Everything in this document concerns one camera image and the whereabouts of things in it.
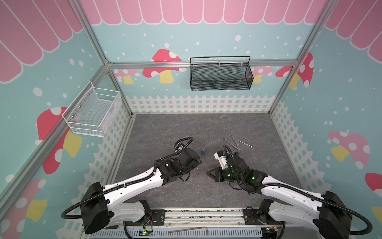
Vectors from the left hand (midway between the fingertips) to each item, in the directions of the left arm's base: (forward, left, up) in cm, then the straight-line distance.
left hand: (198, 161), depth 78 cm
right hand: (-6, -4, -2) cm, 7 cm away
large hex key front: (-29, +3, -15) cm, 32 cm away
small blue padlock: (+14, -3, -16) cm, 22 cm away
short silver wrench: (+20, -27, -16) cm, 38 cm away
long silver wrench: (+16, -27, -15) cm, 35 cm away
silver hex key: (+20, -35, -16) cm, 43 cm away
